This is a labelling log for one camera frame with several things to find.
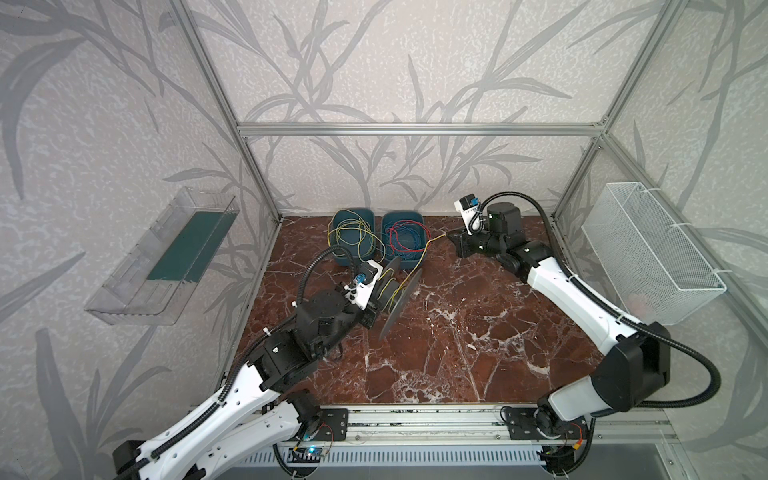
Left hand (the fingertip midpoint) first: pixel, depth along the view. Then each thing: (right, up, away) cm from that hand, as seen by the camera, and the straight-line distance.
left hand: (385, 273), depth 65 cm
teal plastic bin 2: (-2, +16, +47) cm, 49 cm away
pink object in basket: (+61, -8, +7) cm, 62 cm away
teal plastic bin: (-18, +1, +40) cm, 44 cm away
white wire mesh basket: (+59, 0, -2) cm, 59 cm away
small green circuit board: (-17, -43, +5) cm, 46 cm away
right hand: (+17, +12, +16) cm, 26 cm away
